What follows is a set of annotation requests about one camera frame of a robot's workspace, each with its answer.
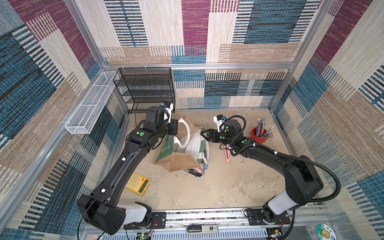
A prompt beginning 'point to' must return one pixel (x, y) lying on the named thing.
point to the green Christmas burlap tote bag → (186, 150)
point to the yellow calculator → (137, 183)
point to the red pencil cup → (253, 135)
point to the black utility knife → (193, 172)
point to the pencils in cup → (260, 129)
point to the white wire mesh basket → (82, 120)
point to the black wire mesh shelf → (143, 87)
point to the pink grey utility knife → (200, 170)
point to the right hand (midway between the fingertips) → (205, 135)
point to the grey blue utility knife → (205, 166)
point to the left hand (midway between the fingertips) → (177, 122)
